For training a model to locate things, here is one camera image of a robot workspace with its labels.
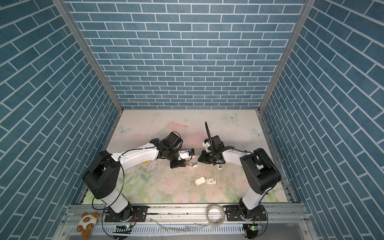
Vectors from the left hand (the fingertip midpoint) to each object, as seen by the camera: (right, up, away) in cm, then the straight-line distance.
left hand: (184, 162), depth 87 cm
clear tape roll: (+18, -19, -13) cm, 29 cm away
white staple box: (+9, -10, -2) cm, 14 cm away
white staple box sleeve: (+15, -10, -3) cm, 19 cm away
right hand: (+8, +1, +5) cm, 9 cm away
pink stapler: (+5, -2, +4) cm, 7 cm away
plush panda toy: (-44, -24, -17) cm, 53 cm away
